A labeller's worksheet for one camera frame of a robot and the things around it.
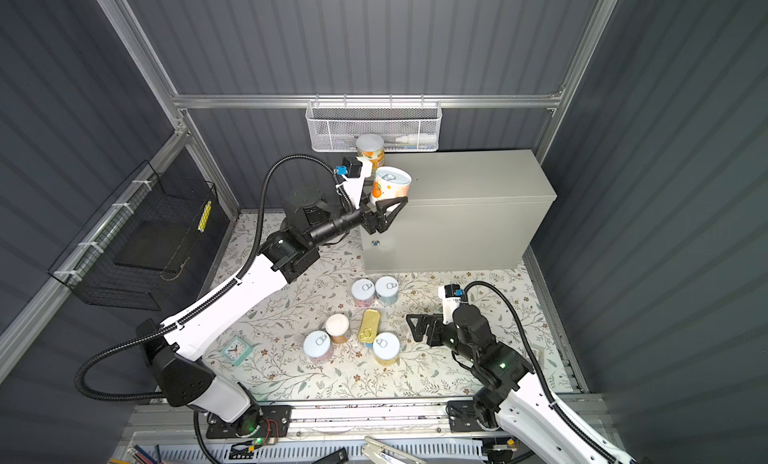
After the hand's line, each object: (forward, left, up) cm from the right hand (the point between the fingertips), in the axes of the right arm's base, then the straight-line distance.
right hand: (423, 320), depth 76 cm
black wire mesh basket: (+14, +70, +18) cm, 73 cm away
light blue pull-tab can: (+14, +10, -8) cm, 19 cm away
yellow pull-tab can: (-4, +10, -9) cm, 14 cm away
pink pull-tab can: (+13, +18, -8) cm, 23 cm away
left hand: (+15, +6, +32) cm, 35 cm away
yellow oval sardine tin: (+3, +15, -11) cm, 19 cm away
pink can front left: (-4, +28, -8) cm, 30 cm away
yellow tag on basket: (+23, +61, +13) cm, 66 cm away
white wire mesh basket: (+83, +4, +7) cm, 84 cm away
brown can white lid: (+1, +23, -8) cm, 25 cm away
